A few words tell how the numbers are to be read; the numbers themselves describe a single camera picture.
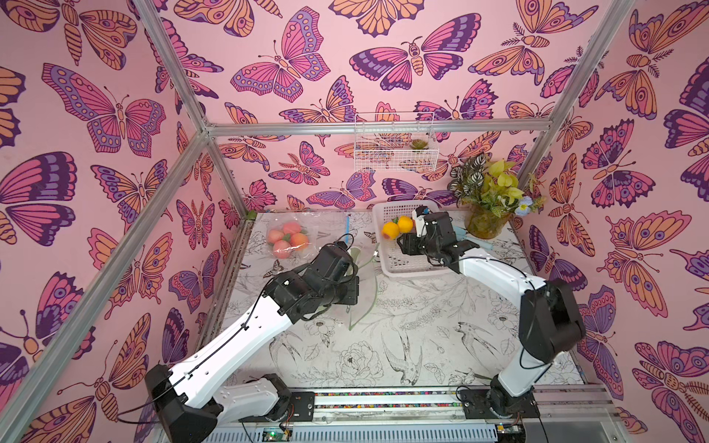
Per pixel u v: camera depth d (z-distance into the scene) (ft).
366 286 3.28
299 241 3.42
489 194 3.14
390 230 3.47
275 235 3.47
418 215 2.66
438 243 2.26
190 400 1.24
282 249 3.32
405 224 3.44
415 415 2.39
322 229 3.81
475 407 2.39
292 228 3.58
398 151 3.48
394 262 3.38
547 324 1.53
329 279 1.72
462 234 3.71
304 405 2.41
